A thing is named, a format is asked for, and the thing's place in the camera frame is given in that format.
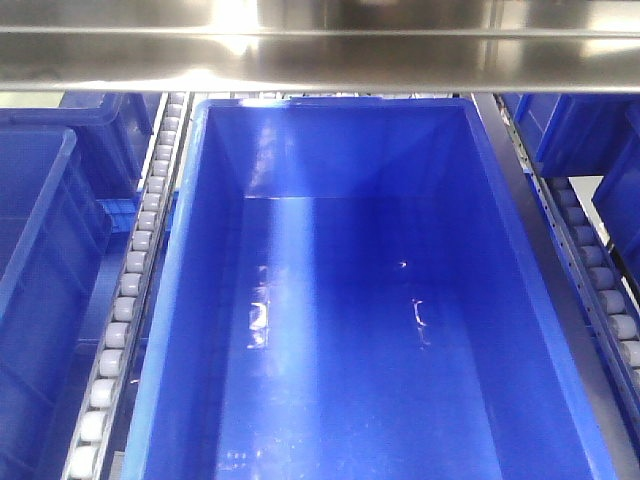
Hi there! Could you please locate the steel rack on castors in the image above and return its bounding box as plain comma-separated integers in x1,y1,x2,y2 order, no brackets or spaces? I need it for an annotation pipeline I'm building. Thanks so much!
0,0,640,480

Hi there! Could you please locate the large blue plastic bin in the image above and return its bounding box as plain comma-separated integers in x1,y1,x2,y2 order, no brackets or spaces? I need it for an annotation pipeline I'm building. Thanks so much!
119,95,619,480

